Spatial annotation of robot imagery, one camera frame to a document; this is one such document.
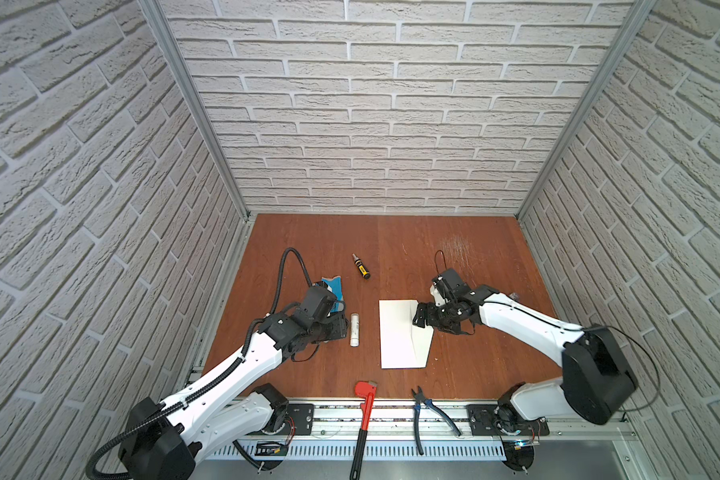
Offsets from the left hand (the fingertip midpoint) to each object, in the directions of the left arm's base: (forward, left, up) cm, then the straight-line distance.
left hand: (344, 320), depth 79 cm
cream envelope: (-3, -17, -11) cm, 20 cm away
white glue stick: (+1, -2, -10) cm, 10 cm away
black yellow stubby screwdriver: (+25, -5, -10) cm, 27 cm away
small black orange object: (+11, -55, -9) cm, 57 cm away
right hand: (+1, -23, -6) cm, 24 cm away
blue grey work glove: (+17, +4, -10) cm, 20 cm away
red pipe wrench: (-15, -6, -10) cm, 19 cm away
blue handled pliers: (-18, -19, -11) cm, 28 cm away
